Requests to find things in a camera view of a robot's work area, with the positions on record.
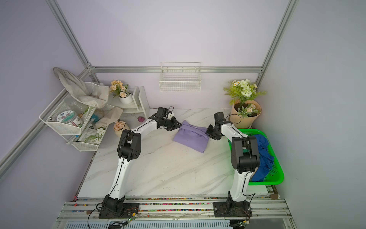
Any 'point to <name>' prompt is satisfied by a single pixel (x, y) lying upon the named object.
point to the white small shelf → (140, 103)
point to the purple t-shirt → (193, 137)
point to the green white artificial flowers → (244, 90)
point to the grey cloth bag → (95, 94)
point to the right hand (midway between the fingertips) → (208, 135)
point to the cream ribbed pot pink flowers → (119, 126)
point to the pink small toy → (141, 119)
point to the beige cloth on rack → (113, 115)
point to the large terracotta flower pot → (243, 114)
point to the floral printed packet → (92, 135)
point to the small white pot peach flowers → (125, 95)
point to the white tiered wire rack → (87, 113)
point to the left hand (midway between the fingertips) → (182, 124)
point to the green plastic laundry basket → (275, 175)
